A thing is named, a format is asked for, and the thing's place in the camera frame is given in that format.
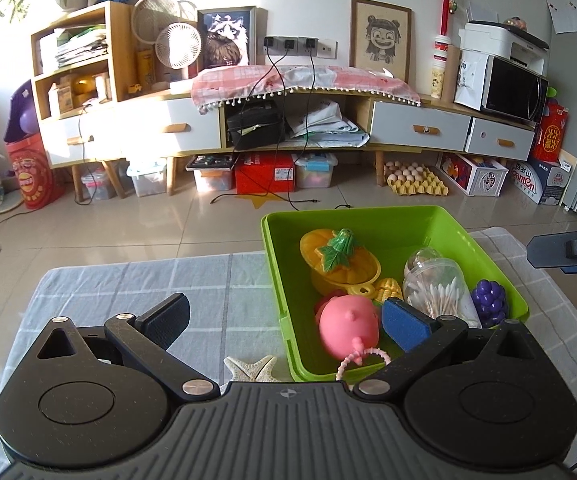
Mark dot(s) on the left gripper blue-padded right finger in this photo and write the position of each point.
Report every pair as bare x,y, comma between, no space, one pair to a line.
423,341

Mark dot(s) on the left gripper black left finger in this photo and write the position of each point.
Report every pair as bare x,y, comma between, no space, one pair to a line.
143,343

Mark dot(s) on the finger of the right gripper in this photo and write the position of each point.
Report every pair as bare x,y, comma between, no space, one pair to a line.
554,251

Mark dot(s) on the clear cotton swab jar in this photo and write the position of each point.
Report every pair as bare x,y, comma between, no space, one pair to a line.
436,286

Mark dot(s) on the yellow toy corn cob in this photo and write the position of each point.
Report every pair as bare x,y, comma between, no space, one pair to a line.
387,288

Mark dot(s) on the pink rubber pig toy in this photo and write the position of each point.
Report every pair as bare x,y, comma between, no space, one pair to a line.
349,330

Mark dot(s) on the purple toy grapes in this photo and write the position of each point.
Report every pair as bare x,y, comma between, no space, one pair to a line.
490,303

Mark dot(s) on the green plastic biscuit box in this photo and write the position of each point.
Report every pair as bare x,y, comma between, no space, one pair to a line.
392,234

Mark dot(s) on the beige starfish toy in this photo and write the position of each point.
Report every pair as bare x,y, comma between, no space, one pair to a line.
259,371

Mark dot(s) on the yellow toy pot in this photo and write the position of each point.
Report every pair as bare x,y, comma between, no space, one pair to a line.
326,286

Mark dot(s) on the white blue carton box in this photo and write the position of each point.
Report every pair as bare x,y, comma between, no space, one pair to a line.
543,183

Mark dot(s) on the grey checked tablecloth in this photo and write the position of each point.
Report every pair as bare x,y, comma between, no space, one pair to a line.
233,309

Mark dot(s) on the red yellow snack bag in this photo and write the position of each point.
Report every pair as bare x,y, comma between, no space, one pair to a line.
550,133

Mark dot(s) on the white toy crate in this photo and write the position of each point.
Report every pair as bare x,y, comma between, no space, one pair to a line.
475,177

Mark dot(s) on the yellow egg tray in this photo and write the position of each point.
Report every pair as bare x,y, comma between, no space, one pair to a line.
413,178

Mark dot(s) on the red paper gift bag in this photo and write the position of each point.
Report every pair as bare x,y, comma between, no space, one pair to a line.
38,182

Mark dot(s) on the black microwave oven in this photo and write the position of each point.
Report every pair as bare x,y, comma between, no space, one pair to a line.
496,86

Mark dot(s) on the clear plastic storage bin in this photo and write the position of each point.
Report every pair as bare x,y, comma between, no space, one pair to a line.
314,170

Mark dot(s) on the red cardboard box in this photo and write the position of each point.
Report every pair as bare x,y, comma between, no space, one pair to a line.
265,172

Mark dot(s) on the white wooden tv cabinet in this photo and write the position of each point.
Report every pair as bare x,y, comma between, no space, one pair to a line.
168,125

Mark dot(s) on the white printer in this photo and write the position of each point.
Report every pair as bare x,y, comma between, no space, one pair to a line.
506,41

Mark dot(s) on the stack of folded papers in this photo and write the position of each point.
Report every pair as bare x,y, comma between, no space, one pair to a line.
324,126

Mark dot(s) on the black bag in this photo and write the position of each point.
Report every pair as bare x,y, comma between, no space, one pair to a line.
257,125

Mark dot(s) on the pink checked cabinet cloth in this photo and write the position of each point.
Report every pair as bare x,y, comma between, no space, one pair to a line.
236,84

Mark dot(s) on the wooden open shelf unit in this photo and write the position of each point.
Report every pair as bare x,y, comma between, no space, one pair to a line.
91,41

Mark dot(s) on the white desk fan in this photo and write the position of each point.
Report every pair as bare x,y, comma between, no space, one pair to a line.
178,45

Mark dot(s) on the framed cartoon girl drawing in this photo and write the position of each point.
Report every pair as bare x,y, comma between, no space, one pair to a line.
380,37

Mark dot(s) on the framed lion picture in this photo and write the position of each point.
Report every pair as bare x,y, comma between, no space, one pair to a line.
229,36

